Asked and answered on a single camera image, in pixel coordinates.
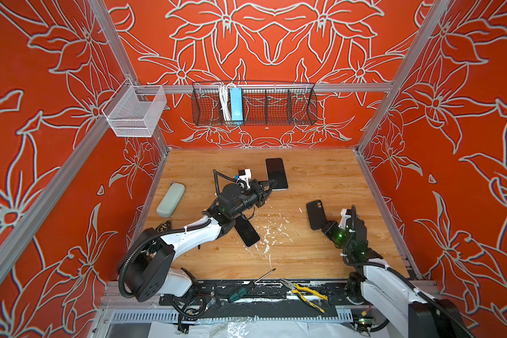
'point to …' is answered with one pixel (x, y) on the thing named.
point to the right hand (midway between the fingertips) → (319, 219)
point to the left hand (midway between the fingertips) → (278, 181)
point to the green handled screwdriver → (243, 291)
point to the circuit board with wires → (364, 320)
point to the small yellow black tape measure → (164, 227)
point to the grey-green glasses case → (170, 200)
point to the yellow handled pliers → (296, 289)
